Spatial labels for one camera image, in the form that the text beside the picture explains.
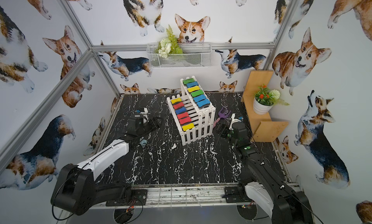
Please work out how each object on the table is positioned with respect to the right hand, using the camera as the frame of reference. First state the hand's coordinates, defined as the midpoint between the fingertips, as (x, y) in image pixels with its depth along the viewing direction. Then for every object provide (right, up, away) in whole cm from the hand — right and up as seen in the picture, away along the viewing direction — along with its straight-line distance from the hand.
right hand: (225, 121), depth 82 cm
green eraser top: (-21, +24, +6) cm, 33 cm away
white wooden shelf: (-19, +6, +13) cm, 23 cm away
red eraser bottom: (-28, +9, +13) cm, 32 cm away
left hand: (-38, +2, +4) cm, 38 cm away
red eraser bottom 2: (-25, +3, +8) cm, 26 cm away
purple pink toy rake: (+2, +2, +24) cm, 24 cm away
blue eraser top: (-19, +22, +4) cm, 29 cm away
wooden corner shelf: (+23, -6, +1) cm, 23 cm away
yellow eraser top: (-18, +19, +2) cm, 26 cm away
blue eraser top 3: (-12, +10, -6) cm, 17 cm away
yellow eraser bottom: (-30, +12, +16) cm, 36 cm away
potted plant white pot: (+26, +13, +7) cm, 30 cm away
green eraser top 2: (-16, +16, -1) cm, 23 cm away
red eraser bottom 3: (-23, 0, +6) cm, 24 cm away
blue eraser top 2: (-14, +13, -3) cm, 20 cm away
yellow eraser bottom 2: (-21, -3, +2) cm, 22 cm away
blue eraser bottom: (-26, +6, +10) cm, 29 cm away
